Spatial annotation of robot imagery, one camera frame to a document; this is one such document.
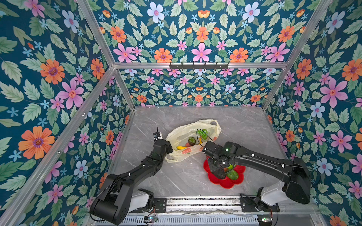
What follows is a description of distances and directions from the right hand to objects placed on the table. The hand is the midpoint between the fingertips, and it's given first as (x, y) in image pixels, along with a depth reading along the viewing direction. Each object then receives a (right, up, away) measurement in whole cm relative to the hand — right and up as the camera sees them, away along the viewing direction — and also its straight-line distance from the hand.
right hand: (211, 166), depth 77 cm
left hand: (-24, +14, +11) cm, 30 cm away
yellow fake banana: (-18, +7, +17) cm, 26 cm away
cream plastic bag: (-4, +18, +21) cm, 28 cm away
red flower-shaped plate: (+9, -10, +1) cm, 13 cm away
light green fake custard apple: (+13, -6, +3) cm, 14 cm away
